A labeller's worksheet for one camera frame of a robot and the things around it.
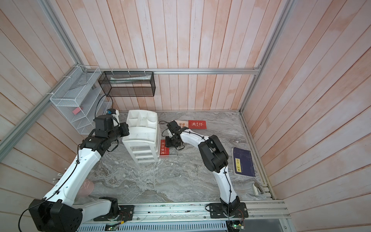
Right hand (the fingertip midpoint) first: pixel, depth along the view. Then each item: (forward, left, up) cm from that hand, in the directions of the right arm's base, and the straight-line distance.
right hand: (166, 144), depth 98 cm
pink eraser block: (+5, +51, +28) cm, 58 cm away
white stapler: (-27, -54, -1) cm, 61 cm away
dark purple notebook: (-11, -50, -2) cm, 52 cm away
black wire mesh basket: (+37, +29, +24) cm, 53 cm away
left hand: (-3, +19, +23) cm, 30 cm away
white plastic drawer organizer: (-12, +8, +23) cm, 27 cm away
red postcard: (+20, -22, -1) cm, 30 cm away
